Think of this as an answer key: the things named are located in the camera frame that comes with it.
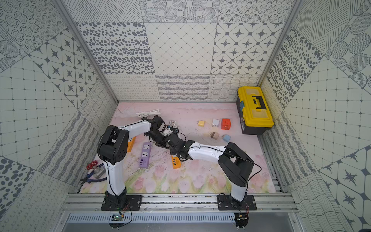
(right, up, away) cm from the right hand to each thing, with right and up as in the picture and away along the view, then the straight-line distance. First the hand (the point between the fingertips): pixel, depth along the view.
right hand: (176, 146), depth 89 cm
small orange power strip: (+1, -9, -3) cm, 9 cm away
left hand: (-2, 0, +2) cm, 3 cm away
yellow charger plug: (+17, +14, +16) cm, 27 cm away
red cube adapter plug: (+35, +13, +12) cm, 39 cm away
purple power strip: (-20, -1, +4) cm, 20 cm away
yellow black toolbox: (+50, +20, +2) cm, 54 cm away
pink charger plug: (+26, +6, +10) cm, 28 cm away
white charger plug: (+28, +14, +18) cm, 36 cm away
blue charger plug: (+34, +4, +9) cm, 35 cm away
